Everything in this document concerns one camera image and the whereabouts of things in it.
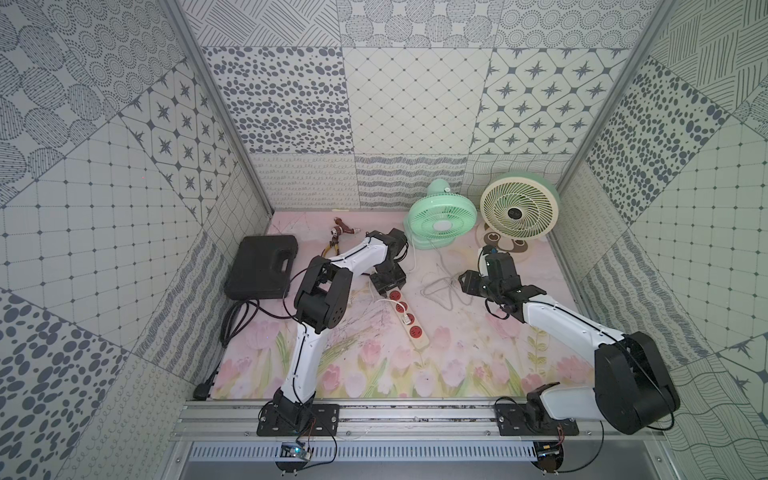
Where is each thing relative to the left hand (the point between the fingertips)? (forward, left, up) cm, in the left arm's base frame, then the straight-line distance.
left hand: (395, 289), depth 98 cm
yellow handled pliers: (+22, +23, +4) cm, 32 cm away
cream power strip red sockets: (-12, -4, +3) cm, 13 cm away
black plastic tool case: (+3, +44, +7) cm, 44 cm away
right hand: (-2, -22, +9) cm, 23 cm away
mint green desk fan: (+13, -12, +20) cm, 27 cm away
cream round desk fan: (+15, -37, +23) cm, 46 cm away
